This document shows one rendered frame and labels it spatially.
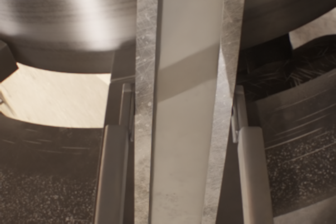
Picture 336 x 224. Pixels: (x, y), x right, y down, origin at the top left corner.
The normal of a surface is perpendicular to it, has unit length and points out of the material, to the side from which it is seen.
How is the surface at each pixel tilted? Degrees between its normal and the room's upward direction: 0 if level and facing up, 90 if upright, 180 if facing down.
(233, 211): 90
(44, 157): 90
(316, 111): 90
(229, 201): 90
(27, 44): 19
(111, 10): 42
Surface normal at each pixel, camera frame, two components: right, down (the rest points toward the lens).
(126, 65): -0.25, -0.72
